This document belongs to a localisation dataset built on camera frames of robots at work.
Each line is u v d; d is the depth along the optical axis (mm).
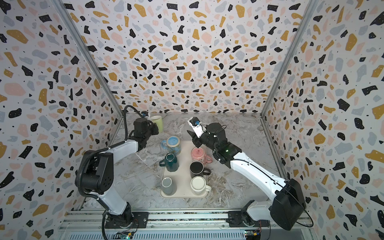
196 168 820
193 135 660
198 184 783
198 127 616
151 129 837
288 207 407
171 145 900
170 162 838
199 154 856
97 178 474
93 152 504
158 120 975
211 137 565
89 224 734
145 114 835
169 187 758
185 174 900
